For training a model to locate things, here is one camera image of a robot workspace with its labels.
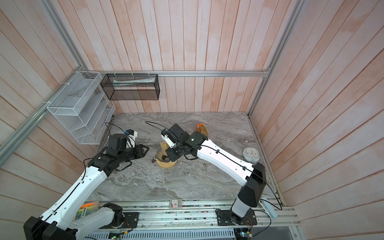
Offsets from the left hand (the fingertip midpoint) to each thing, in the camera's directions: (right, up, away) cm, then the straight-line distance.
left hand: (146, 152), depth 77 cm
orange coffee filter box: (+28, +13, +23) cm, 39 cm away
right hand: (+13, 0, -3) cm, 13 cm away
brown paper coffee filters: (+32, +11, +23) cm, 41 cm away
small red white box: (+15, -28, -1) cm, 32 cm away
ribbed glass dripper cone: (+7, -4, +6) cm, 10 cm away
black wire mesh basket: (-19, +43, +28) cm, 55 cm away
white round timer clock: (+63, -5, +18) cm, 66 cm away
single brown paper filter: (+10, +3, -3) cm, 10 cm away
